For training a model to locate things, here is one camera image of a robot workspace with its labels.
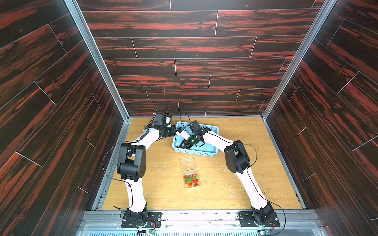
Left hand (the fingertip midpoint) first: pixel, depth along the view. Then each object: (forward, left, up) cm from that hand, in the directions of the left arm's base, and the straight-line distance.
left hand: (178, 131), depth 98 cm
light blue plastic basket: (-10, -20, -8) cm, 23 cm away
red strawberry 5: (-33, -9, -9) cm, 36 cm away
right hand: (-4, -3, -10) cm, 11 cm away
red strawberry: (-28, -6, -9) cm, 30 cm away
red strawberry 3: (-31, -12, -10) cm, 35 cm away
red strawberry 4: (-32, -8, -10) cm, 34 cm away
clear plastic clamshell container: (-27, -9, -10) cm, 30 cm away
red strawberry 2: (-27, -10, -10) cm, 31 cm away
